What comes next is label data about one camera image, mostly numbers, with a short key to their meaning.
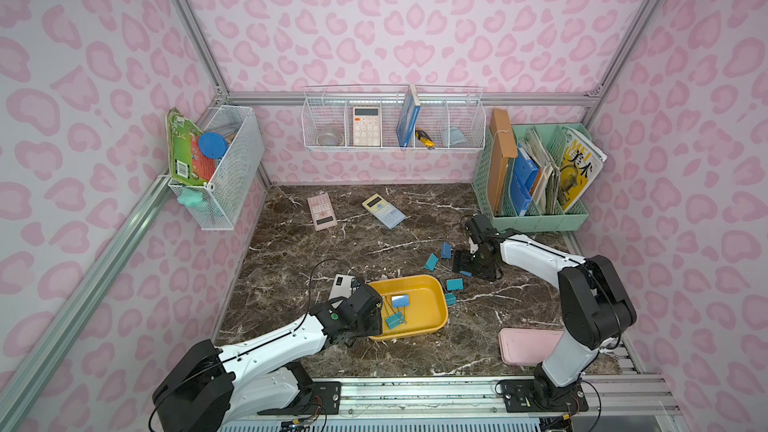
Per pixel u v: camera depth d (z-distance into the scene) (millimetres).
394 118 980
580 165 984
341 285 902
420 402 734
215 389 404
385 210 1101
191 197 637
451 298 879
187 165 692
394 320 839
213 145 749
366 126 933
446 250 1001
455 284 929
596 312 470
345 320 618
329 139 955
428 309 874
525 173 964
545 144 1066
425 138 943
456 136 1007
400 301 870
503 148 827
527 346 793
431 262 972
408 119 878
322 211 1101
